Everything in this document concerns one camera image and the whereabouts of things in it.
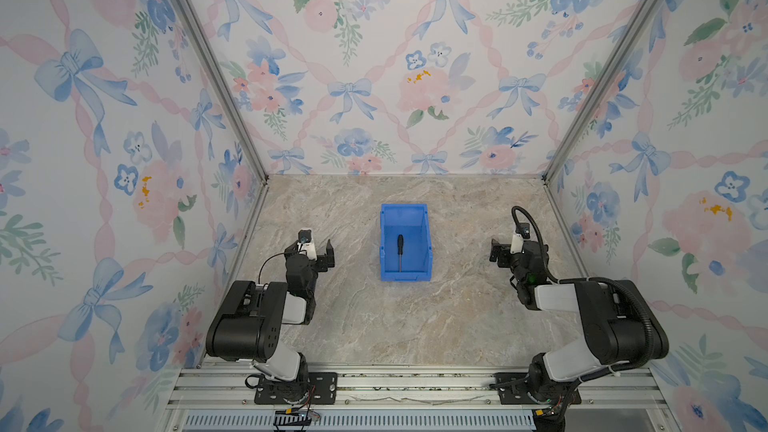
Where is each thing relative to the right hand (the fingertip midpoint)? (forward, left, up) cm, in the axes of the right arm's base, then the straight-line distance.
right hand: (509, 238), depth 95 cm
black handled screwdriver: (0, +34, -7) cm, 35 cm away
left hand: (-3, +61, +3) cm, 61 cm away
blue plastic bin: (+9, +31, -4) cm, 32 cm away
